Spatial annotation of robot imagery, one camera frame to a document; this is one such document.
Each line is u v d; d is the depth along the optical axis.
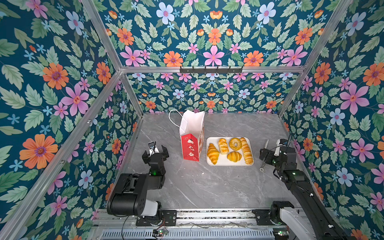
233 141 1.00
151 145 0.75
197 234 0.77
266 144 0.99
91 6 0.68
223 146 0.96
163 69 0.93
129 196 0.45
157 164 0.68
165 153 0.84
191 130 1.00
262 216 0.73
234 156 0.92
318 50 0.82
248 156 0.94
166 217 0.74
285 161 0.60
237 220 0.73
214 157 0.93
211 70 0.93
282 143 0.70
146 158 0.80
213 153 0.93
